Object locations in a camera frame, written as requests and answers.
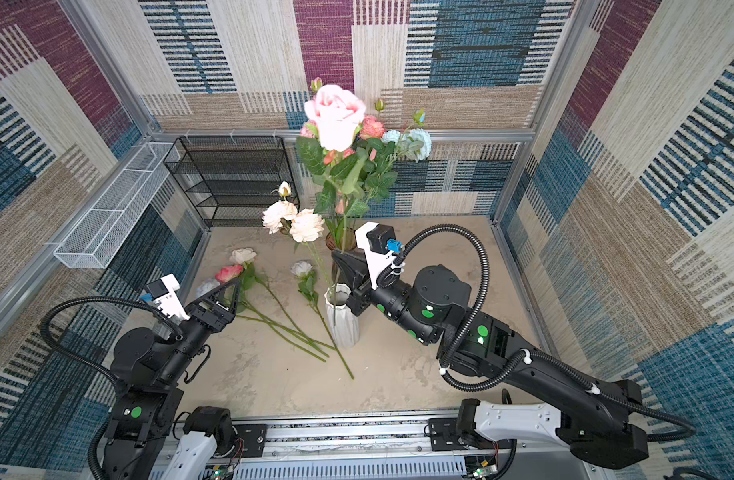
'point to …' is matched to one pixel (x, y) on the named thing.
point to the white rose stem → (307, 289)
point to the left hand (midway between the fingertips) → (231, 281)
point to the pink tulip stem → (340, 207)
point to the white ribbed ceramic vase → (343, 324)
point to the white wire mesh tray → (95, 239)
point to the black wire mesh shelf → (233, 181)
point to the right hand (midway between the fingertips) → (336, 261)
